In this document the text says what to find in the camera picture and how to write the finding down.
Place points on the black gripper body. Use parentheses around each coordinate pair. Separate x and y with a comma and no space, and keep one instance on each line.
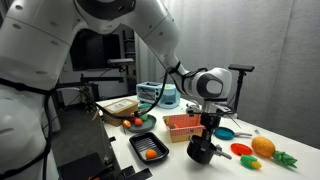
(210,120)

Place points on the orange checkered paper box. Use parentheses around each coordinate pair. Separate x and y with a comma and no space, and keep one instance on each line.
(186,135)

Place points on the black pot cream inside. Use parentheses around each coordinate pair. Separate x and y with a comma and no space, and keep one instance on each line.
(200,155)

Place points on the orange plush ball toy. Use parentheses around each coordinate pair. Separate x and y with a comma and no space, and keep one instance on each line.
(151,154)

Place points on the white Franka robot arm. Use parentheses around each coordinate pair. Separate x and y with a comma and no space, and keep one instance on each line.
(40,43)

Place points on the teal toy frying pan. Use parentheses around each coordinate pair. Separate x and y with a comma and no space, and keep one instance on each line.
(225,134)

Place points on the orange-red toy fruit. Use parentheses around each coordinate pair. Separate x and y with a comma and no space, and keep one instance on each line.
(173,126)

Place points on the red round toy plate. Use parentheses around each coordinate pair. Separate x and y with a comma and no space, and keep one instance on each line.
(241,149)

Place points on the plush corn cob toy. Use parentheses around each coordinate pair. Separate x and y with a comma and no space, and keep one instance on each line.
(248,162)

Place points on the plush pineapple toy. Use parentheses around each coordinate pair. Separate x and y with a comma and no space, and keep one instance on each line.
(263,146)

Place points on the green toy fruit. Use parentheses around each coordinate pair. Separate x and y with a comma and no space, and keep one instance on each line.
(144,117)

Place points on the small teal toy bowl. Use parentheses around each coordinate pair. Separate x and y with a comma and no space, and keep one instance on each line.
(144,106)

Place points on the small red toy tomato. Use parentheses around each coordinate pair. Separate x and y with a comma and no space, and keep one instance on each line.
(138,122)

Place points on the light blue toy oven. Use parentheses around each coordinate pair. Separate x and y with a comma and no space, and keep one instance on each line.
(146,93)

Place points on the red toy apple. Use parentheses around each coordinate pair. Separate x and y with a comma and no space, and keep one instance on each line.
(132,119)

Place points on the orange toy peach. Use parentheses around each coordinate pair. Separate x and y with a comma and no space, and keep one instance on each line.
(126,124)

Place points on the brown cardboard box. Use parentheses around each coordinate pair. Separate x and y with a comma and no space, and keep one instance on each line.
(113,115)

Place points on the black tripod pole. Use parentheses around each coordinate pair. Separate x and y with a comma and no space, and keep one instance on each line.
(238,90)

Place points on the black plastic food tray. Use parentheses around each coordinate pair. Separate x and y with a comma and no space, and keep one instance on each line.
(141,143)

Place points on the black tape patch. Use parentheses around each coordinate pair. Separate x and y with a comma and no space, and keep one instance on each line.
(142,174)
(128,171)

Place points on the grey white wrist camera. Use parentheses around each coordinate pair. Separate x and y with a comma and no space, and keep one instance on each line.
(194,110)

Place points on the black stereo camera bar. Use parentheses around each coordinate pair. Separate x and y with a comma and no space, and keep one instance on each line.
(241,68)

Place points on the black grey stereo camera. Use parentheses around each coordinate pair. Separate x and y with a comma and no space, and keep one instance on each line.
(120,61)

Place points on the black metal mounting rail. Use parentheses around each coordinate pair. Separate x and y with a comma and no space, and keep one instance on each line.
(100,79)

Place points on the black wall monitor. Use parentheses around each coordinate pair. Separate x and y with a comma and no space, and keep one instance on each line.
(90,50)

